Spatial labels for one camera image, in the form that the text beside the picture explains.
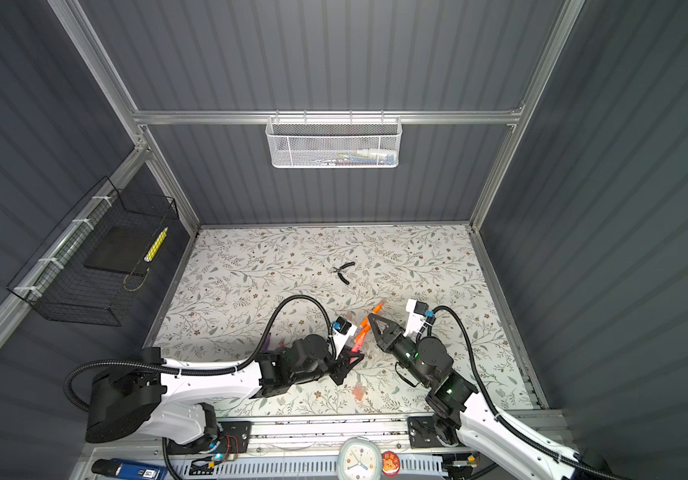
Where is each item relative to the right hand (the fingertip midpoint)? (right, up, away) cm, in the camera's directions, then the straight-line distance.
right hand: (372, 321), depth 73 cm
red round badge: (+4, -33, -3) cm, 33 cm away
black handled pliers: (-8, +12, +36) cm, 38 cm away
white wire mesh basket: (-13, +63, +51) cm, 82 cm away
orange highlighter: (-2, -1, 0) cm, 2 cm away
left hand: (-2, -10, +3) cm, 10 cm away
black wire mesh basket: (-69, +13, -1) cm, 70 cm away
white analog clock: (-3, -31, -4) cm, 31 cm away
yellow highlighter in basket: (-57, +19, +5) cm, 60 cm away
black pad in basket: (-64, +17, +3) cm, 67 cm away
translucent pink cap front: (-3, -21, +8) cm, 23 cm away
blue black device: (-56, -32, -5) cm, 65 cm away
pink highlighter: (-4, -6, +1) cm, 7 cm away
